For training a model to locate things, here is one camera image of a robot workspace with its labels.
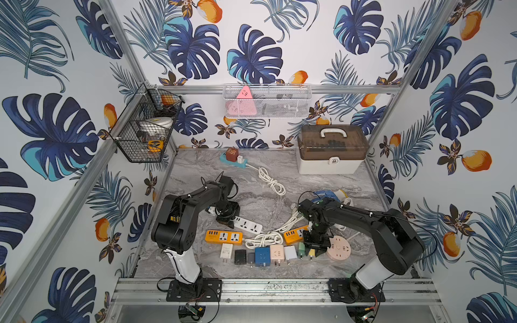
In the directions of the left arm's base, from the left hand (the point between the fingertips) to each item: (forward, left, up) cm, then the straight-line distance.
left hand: (239, 215), depth 91 cm
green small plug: (-14, -27, +2) cm, 30 cm away
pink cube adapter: (-16, -17, +3) cm, 24 cm away
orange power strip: (-10, +10, -1) cm, 14 cm away
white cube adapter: (-14, -23, 0) cm, 27 cm away
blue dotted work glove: (+16, -39, -3) cm, 42 cm away
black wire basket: (+21, +42, +28) cm, 55 cm away
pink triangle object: (+39, +1, +31) cm, 50 cm away
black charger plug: (-18, -3, -1) cm, 18 cm away
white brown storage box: (+27, -40, +19) cm, 52 cm away
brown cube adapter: (+32, +8, +6) cm, 34 cm away
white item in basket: (+20, +34, +33) cm, 51 cm away
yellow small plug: (-15, -31, +1) cm, 34 cm away
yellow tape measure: (+15, +35, +26) cm, 46 cm away
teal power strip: (+34, +14, 0) cm, 37 cm away
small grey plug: (-18, -7, 0) cm, 19 cm away
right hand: (-14, -31, 0) cm, 34 cm away
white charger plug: (-16, +3, -1) cm, 16 cm away
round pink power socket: (-12, -43, +1) cm, 44 cm away
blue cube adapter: (-18, -12, +2) cm, 21 cm away
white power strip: (-4, -4, 0) cm, 6 cm away
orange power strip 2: (-7, -25, 0) cm, 26 cm away
